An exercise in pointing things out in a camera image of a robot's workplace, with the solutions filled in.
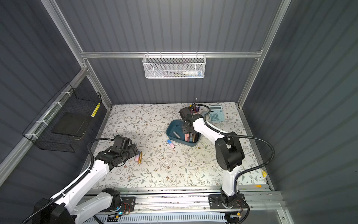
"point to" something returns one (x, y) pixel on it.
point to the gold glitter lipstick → (140, 157)
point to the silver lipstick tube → (175, 133)
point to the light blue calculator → (216, 114)
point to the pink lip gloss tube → (187, 137)
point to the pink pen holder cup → (195, 110)
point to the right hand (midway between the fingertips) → (190, 128)
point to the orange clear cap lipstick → (190, 139)
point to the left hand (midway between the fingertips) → (132, 152)
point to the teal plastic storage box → (175, 131)
